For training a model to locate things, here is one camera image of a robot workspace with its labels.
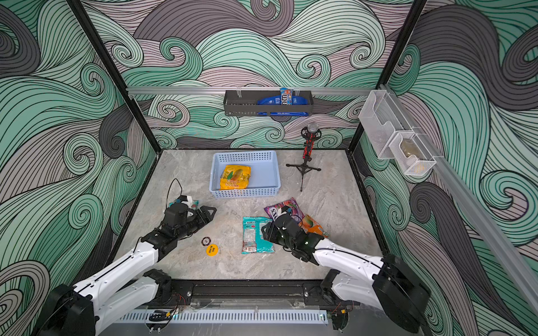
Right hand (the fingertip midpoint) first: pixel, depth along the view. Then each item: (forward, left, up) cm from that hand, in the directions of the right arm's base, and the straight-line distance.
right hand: (267, 230), depth 83 cm
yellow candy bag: (+28, +16, 0) cm, 32 cm away
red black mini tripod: (+40, -20, +16) cm, 48 cm away
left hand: (+6, +22, +5) cm, 24 cm away
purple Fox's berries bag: (+13, -11, -5) cm, 18 cm away
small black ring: (-2, +26, -6) cm, 27 cm away
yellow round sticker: (-6, +23, -6) cm, 24 cm away
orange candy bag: (+3, -18, -3) cm, 19 cm away
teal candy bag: (-2, +6, -4) cm, 8 cm away
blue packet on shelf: (+49, -14, +29) cm, 58 cm away
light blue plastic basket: (+30, +1, -6) cm, 31 cm away
